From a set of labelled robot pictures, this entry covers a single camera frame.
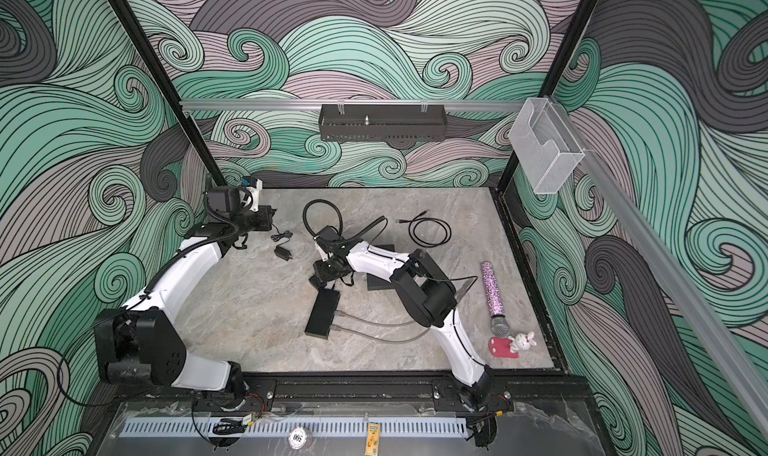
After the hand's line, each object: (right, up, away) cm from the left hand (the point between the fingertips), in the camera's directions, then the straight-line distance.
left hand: (272, 207), depth 85 cm
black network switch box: (+15, -32, 0) cm, 35 cm away
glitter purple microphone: (+65, -33, -4) cm, 73 cm away
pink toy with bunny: (+67, -39, -6) cm, 78 cm away
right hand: (+13, -22, +8) cm, 27 cm away
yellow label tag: (+30, -54, -18) cm, 64 cm away
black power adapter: (-2, -15, +12) cm, 19 cm away
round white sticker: (+14, -50, -23) cm, 57 cm away
